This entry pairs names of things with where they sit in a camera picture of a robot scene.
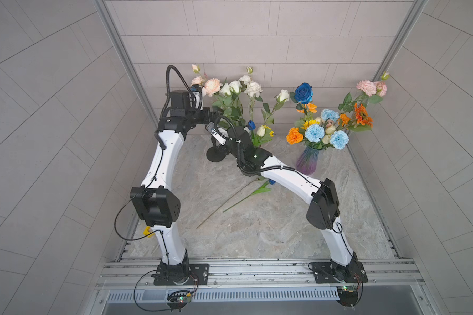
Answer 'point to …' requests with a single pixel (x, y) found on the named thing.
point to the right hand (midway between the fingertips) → (220, 129)
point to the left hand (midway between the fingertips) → (217, 108)
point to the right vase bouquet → (326, 128)
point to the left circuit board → (177, 300)
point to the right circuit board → (347, 295)
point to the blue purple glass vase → (307, 161)
